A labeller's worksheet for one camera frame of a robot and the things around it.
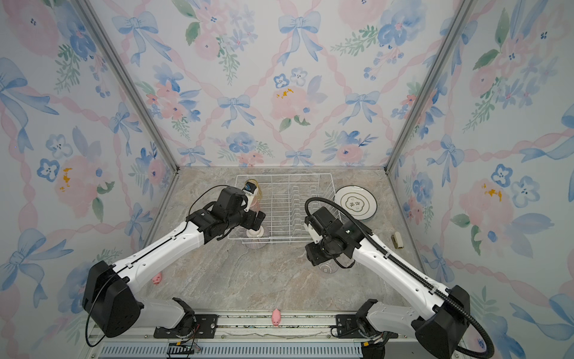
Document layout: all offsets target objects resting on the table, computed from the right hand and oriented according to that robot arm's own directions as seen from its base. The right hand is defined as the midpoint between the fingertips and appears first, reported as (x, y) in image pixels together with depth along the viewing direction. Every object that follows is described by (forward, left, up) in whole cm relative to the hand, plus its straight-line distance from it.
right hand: (314, 253), depth 76 cm
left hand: (+15, +21, +5) cm, 26 cm away
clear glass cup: (+1, -7, -15) cm, 16 cm away
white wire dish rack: (+32, +11, -14) cm, 37 cm away
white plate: (+31, -23, -12) cm, 40 cm away
